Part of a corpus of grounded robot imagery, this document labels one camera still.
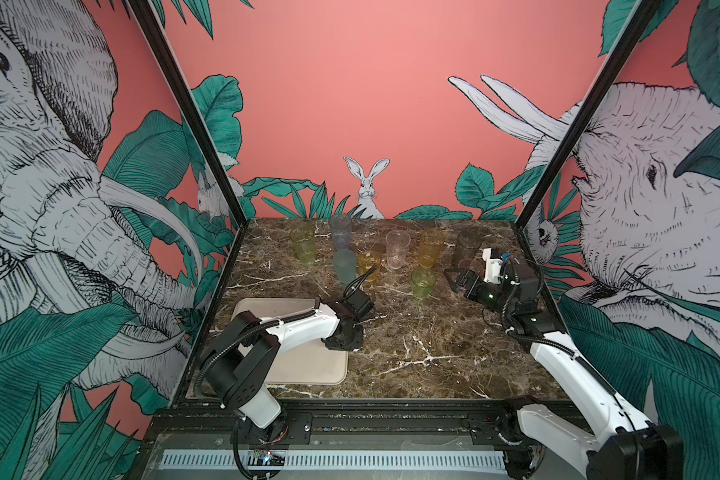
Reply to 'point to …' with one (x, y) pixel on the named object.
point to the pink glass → (465, 264)
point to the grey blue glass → (340, 225)
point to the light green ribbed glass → (303, 236)
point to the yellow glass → (367, 260)
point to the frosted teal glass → (345, 262)
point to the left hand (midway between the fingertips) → (355, 342)
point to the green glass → (423, 281)
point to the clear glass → (397, 242)
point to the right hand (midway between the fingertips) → (451, 272)
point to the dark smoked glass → (467, 245)
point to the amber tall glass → (431, 242)
